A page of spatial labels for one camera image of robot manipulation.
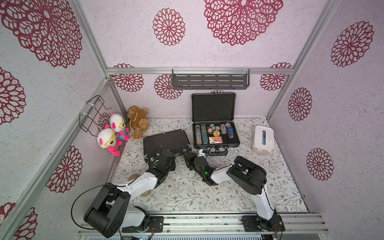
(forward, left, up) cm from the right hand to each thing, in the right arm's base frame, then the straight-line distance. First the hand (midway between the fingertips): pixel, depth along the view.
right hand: (180, 151), depth 90 cm
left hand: (-1, +4, 0) cm, 4 cm away
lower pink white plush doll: (+1, +41, +11) cm, 43 cm away
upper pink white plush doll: (+13, +40, +10) cm, 43 cm away
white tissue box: (+12, -54, -4) cm, 55 cm away
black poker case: (+9, +4, -2) cm, 10 cm away
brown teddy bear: (+26, +34, 0) cm, 43 cm away
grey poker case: (+27, -22, -8) cm, 36 cm away
